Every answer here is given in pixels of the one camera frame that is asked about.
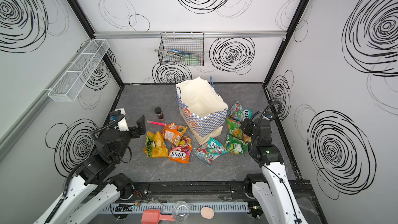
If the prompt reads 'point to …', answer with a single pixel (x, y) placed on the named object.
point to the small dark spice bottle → (158, 111)
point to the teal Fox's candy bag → (237, 112)
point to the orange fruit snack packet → (172, 132)
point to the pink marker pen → (156, 123)
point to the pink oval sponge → (207, 212)
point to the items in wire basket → (174, 56)
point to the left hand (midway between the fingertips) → (135, 117)
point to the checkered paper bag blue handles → (202, 111)
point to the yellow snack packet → (155, 146)
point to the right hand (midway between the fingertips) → (251, 122)
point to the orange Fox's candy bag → (180, 153)
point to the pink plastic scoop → (154, 216)
